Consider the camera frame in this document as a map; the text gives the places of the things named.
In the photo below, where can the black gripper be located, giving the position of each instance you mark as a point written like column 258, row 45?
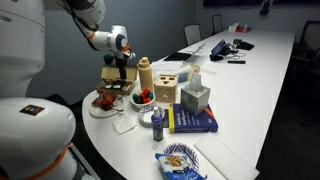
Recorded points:
column 122, row 61

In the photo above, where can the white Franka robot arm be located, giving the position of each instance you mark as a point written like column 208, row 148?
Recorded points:
column 20, row 50

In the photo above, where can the open cardboard box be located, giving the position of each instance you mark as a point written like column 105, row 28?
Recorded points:
column 130, row 75

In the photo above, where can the wooden shape sorter box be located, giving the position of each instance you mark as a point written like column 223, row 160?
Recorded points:
column 165, row 88

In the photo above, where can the grey tissue box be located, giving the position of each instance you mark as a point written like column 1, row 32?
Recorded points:
column 195, row 98

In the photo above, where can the small white box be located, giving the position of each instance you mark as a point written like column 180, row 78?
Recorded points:
column 233, row 27

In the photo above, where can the tan squeeze bottle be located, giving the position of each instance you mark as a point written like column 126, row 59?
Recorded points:
column 145, row 75

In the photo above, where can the green wooden block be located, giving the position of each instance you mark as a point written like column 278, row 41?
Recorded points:
column 135, row 97

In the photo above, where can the red wooden block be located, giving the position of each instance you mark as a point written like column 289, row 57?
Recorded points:
column 145, row 93

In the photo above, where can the red Doritos chip bag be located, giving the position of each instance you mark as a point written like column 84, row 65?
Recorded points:
column 105, row 100

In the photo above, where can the teal wooden block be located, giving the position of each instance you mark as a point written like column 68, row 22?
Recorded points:
column 151, row 96

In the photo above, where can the white bowl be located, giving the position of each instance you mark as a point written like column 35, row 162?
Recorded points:
column 141, row 105

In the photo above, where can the plain white plate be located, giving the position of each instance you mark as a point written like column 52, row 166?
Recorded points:
column 100, row 113

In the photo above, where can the blue patterned paper bowl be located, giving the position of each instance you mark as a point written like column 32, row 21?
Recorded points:
column 145, row 116

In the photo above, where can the white paper napkin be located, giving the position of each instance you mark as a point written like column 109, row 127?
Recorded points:
column 124, row 125

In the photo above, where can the clear plastic container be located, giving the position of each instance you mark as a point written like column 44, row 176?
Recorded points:
column 180, row 71

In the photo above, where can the black flat laptop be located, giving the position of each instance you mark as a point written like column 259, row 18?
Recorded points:
column 177, row 56

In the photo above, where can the blue spray bottle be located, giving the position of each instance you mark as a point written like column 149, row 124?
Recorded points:
column 157, row 128

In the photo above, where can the white paper sheets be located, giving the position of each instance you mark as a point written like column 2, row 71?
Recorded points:
column 196, row 49

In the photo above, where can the small clear bottle cap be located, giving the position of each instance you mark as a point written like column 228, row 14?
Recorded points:
column 155, row 145

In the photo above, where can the grey office chair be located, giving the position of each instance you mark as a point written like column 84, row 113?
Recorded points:
column 192, row 34
column 217, row 23

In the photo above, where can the blue and yellow book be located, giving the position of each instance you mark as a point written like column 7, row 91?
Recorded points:
column 190, row 121

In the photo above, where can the black tablet on stand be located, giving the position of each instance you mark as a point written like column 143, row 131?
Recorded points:
column 218, row 48

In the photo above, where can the blue patterned paper plate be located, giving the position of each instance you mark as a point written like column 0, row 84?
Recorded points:
column 188, row 151

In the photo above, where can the blue snack bag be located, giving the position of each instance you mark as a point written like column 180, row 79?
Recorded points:
column 176, row 166

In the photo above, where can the black remote control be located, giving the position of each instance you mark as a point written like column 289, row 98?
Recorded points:
column 236, row 61

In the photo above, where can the black pouch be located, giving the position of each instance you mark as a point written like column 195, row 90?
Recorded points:
column 245, row 44

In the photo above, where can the red flat item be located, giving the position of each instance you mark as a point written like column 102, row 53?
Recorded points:
column 244, row 29

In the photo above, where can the white flat board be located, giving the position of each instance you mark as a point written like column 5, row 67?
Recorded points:
column 226, row 160

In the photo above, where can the black office chair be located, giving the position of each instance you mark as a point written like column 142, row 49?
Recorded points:
column 308, row 40

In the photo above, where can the aluminium frame rail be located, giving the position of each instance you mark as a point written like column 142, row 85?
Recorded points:
column 83, row 163

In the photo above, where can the black conference camera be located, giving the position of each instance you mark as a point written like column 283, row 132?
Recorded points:
column 265, row 7

